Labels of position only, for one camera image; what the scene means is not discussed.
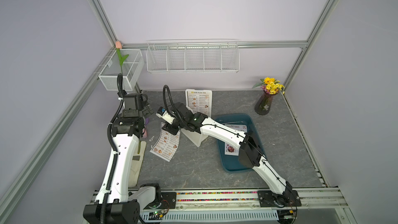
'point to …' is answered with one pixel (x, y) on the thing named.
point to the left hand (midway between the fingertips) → (138, 110)
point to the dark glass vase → (264, 104)
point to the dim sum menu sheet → (166, 145)
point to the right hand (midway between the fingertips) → (164, 123)
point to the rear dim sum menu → (199, 101)
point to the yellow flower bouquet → (270, 85)
